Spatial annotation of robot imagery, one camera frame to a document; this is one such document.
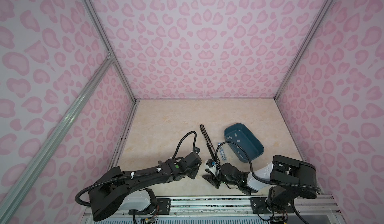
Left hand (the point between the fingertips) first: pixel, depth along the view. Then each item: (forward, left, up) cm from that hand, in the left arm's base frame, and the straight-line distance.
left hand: (195, 165), depth 83 cm
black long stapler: (+14, -8, -2) cm, 16 cm away
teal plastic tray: (+21, -29, -2) cm, 36 cm away
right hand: (-4, -5, -2) cm, 7 cm away
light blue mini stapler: (+8, -16, -3) cm, 18 cm away
